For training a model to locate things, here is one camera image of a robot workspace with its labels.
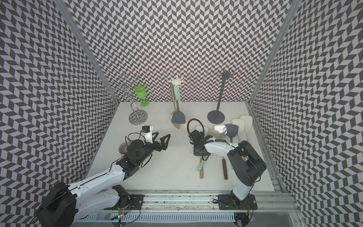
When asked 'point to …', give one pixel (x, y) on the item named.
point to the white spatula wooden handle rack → (201, 171)
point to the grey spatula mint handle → (232, 130)
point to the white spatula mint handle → (204, 158)
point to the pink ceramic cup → (123, 148)
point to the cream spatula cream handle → (175, 103)
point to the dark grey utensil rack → (215, 117)
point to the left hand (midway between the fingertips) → (164, 135)
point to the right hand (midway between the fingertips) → (200, 154)
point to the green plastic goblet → (141, 91)
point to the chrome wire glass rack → (137, 117)
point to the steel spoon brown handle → (225, 169)
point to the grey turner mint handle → (178, 116)
